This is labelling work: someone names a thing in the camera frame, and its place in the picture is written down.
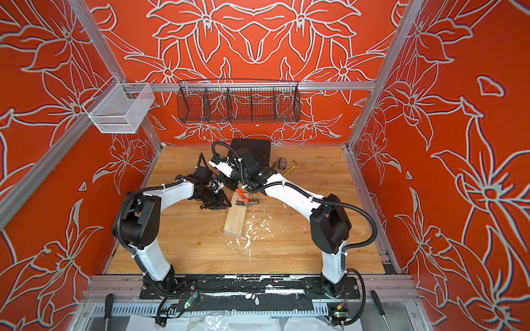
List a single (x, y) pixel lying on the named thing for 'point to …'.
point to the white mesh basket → (119, 107)
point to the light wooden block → (236, 215)
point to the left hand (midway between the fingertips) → (230, 204)
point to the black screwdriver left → (108, 308)
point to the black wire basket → (239, 104)
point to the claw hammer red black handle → (246, 201)
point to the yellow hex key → (291, 169)
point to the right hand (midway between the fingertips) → (219, 170)
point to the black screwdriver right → (381, 309)
